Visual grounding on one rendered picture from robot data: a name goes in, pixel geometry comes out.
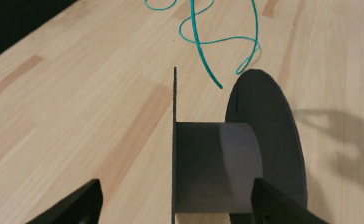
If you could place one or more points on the teal cable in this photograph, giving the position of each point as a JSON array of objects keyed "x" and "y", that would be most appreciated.
[{"x": 198, "y": 43}]

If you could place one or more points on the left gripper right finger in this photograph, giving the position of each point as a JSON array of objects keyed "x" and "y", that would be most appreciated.
[{"x": 271, "y": 206}]

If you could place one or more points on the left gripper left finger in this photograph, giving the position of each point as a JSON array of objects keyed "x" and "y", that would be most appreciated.
[{"x": 82, "y": 206}]

